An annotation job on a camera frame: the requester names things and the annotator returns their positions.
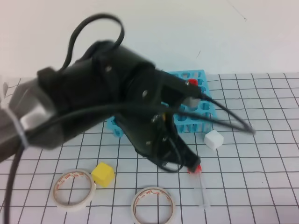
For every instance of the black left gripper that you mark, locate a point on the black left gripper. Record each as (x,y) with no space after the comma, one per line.
(114,81)

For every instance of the white zip tie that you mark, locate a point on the white zip tie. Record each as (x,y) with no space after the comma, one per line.
(18,128)

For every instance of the red-capped test tube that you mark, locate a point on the red-capped test tube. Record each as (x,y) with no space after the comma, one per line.
(201,184)

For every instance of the left white tape roll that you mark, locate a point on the left white tape roll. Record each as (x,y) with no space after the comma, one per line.
(73,190)

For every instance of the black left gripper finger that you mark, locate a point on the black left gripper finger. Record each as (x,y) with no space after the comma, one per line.
(177,152)

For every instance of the blue test tube rack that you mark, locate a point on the blue test tube rack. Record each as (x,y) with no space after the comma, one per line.
(184,124)

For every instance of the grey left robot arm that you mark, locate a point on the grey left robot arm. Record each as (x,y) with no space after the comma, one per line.
(36,113)

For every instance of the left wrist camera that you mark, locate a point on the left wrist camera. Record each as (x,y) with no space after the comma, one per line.
(176,91)

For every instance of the yellow foam cube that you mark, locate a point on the yellow foam cube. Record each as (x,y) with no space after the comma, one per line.
(103,174)

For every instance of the white tape roll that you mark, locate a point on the white tape roll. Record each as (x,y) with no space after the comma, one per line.
(73,190)
(153,205)

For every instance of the white foam cube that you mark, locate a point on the white foam cube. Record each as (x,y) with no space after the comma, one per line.
(213,139)

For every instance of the right white tape roll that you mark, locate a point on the right white tape roll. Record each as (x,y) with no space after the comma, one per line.
(153,205)

